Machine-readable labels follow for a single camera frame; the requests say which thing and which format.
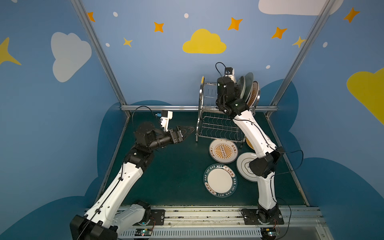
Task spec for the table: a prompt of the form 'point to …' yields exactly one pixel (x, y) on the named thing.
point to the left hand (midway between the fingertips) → (191, 131)
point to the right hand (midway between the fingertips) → (237, 83)
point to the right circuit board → (268, 232)
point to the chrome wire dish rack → (213, 124)
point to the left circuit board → (143, 232)
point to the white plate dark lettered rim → (220, 180)
